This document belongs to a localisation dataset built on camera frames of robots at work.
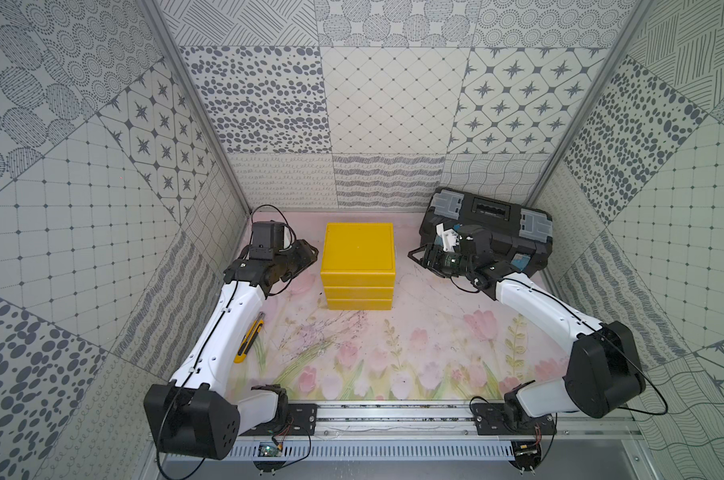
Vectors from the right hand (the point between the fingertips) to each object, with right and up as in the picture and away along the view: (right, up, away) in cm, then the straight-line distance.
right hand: (414, 261), depth 83 cm
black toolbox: (+34, +7, +8) cm, 36 cm away
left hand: (-28, +4, -4) cm, 29 cm away
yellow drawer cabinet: (-16, -1, -3) cm, 16 cm away
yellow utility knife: (-48, -23, +4) cm, 54 cm away
